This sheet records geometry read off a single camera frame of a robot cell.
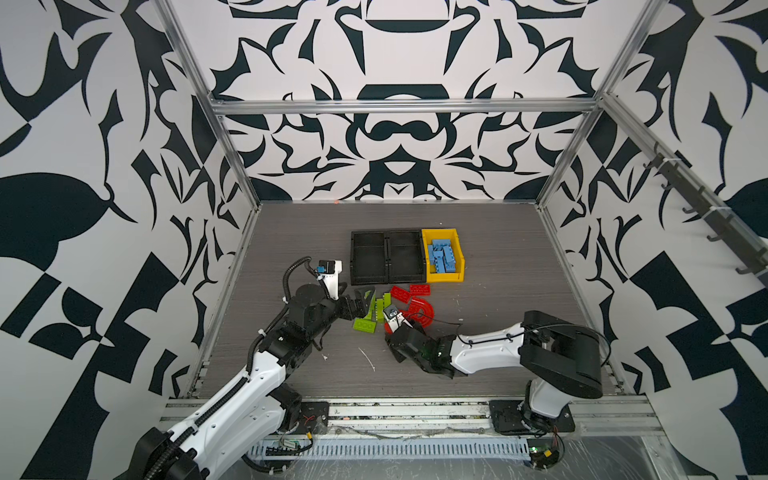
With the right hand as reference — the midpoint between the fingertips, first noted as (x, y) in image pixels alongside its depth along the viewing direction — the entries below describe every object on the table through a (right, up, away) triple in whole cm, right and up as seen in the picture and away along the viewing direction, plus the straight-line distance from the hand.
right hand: (391, 330), depth 86 cm
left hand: (-8, +16, -9) cm, 20 cm away
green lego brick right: (-3, +6, +4) cm, 8 cm away
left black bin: (-7, +19, +18) cm, 28 cm away
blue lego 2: (+19, +18, +13) cm, 29 cm away
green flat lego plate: (-5, +6, +3) cm, 8 cm away
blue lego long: (+15, +20, +14) cm, 28 cm away
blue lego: (+19, +21, +13) cm, 31 cm away
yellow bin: (+13, +14, +10) cm, 22 cm away
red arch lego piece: (+9, +4, +5) cm, 11 cm away
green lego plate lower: (-8, +1, +3) cm, 8 cm away
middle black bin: (+6, +18, +22) cm, 29 cm away
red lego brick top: (+9, +10, +9) cm, 17 cm away
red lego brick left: (+3, +9, +8) cm, 12 cm away
